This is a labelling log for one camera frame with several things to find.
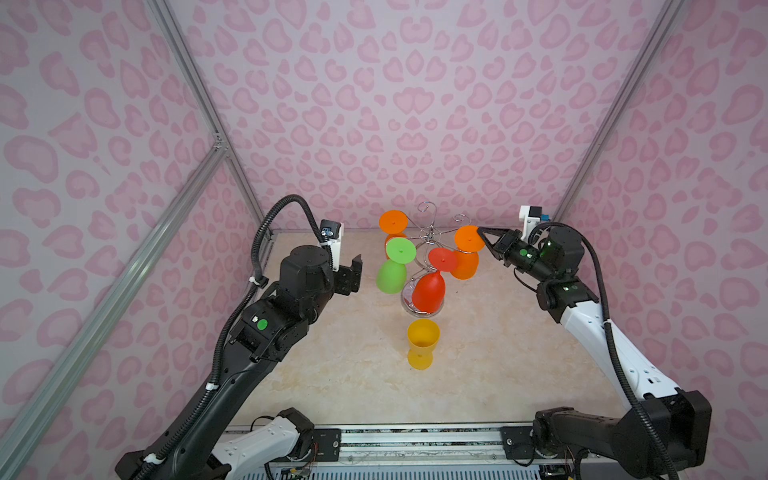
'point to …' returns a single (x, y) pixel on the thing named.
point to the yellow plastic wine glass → (423, 336)
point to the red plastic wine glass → (429, 288)
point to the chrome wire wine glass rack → (429, 240)
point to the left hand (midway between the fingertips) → (342, 247)
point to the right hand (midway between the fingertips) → (481, 229)
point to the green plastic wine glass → (392, 272)
